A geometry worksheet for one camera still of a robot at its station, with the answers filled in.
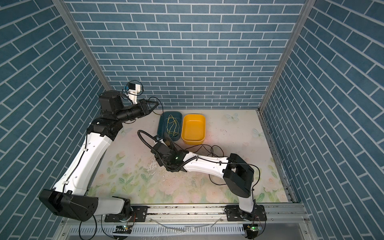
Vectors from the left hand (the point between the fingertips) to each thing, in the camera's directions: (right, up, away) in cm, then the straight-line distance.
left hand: (159, 103), depth 67 cm
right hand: (-4, -24, +14) cm, 28 cm away
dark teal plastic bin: (-10, -7, +43) cm, 45 cm away
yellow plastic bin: (+14, -12, +39) cm, 43 cm away
